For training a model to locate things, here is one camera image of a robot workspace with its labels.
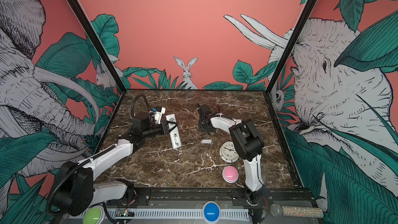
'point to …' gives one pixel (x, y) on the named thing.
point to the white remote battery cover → (206, 141)
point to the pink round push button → (230, 174)
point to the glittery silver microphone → (278, 210)
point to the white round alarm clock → (228, 153)
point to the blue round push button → (211, 212)
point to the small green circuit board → (125, 212)
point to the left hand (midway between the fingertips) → (176, 122)
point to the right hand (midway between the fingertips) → (200, 126)
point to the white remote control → (175, 139)
